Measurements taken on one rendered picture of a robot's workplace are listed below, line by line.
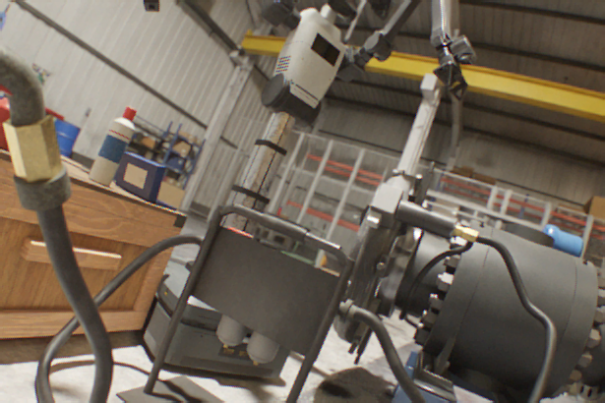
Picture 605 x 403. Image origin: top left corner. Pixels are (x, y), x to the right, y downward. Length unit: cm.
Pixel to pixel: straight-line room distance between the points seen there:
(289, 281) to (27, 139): 69
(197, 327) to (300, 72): 102
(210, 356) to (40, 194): 102
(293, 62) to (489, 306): 116
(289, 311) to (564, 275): 101
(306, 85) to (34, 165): 132
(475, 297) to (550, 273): 29
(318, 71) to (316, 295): 101
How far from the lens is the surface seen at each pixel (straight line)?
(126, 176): 132
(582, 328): 155
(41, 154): 43
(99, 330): 60
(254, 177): 156
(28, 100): 42
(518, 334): 151
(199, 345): 133
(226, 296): 102
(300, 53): 164
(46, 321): 117
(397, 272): 153
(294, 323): 95
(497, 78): 1006
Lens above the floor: 55
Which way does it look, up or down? 5 degrees up
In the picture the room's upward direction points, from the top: 23 degrees clockwise
